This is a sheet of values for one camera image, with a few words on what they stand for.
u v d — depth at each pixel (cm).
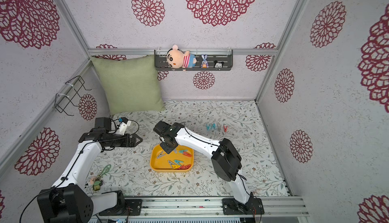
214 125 106
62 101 73
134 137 73
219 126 105
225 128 103
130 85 97
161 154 92
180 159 90
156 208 76
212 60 94
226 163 51
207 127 104
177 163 88
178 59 84
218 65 92
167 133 61
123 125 75
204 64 90
